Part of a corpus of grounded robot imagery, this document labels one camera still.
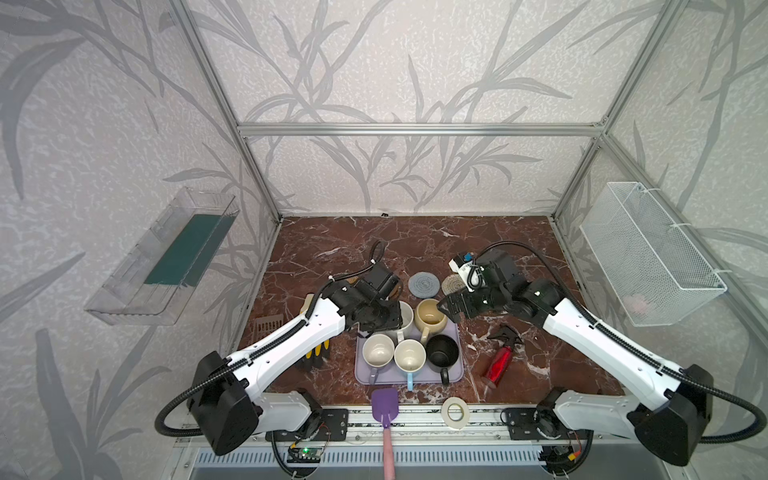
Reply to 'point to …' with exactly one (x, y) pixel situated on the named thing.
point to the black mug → (442, 352)
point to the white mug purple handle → (377, 352)
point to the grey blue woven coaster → (423, 285)
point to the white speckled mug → (408, 316)
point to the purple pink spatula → (385, 408)
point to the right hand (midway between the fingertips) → (450, 290)
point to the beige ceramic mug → (429, 318)
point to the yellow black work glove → (313, 360)
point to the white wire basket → (658, 274)
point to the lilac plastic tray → (391, 374)
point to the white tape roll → (455, 425)
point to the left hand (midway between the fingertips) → (403, 315)
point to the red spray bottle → (503, 357)
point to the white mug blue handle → (410, 356)
